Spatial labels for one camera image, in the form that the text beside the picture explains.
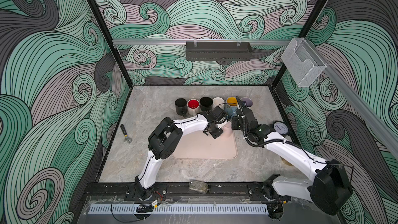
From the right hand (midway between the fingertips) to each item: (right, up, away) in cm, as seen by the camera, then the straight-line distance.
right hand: (235, 117), depth 84 cm
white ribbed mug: (-6, +8, +20) cm, 22 cm away
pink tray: (-20, -18, +7) cm, 27 cm away
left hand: (-8, -9, +9) cm, 15 cm away
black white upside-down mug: (-15, +7, +14) cm, 22 cm away
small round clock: (+31, -8, +11) cm, 34 cm away
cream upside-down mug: (-24, +6, +20) cm, 31 cm away
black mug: (-31, +6, +14) cm, 35 cm away
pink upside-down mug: (-4, -7, +1) cm, 8 cm away
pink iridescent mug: (+12, +9, +14) cm, 20 cm away
